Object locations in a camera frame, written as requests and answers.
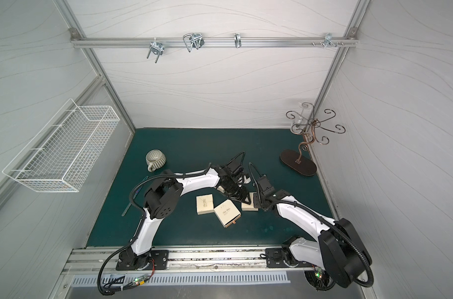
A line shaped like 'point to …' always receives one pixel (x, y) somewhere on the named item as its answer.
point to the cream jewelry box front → (228, 213)
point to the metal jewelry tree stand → (310, 126)
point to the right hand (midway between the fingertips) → (260, 197)
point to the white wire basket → (55, 159)
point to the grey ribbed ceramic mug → (155, 159)
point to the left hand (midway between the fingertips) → (248, 204)
